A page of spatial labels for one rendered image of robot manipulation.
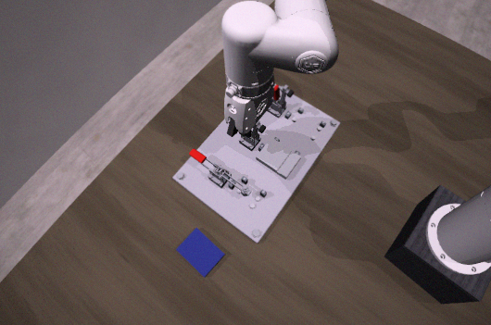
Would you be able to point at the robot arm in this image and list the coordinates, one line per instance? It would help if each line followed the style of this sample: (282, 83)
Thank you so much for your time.
(302, 40)

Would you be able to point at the blue rectangular block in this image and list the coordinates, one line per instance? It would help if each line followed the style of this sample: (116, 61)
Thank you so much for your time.
(200, 252)

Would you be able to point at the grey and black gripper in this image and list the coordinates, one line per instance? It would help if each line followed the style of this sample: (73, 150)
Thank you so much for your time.
(245, 112)

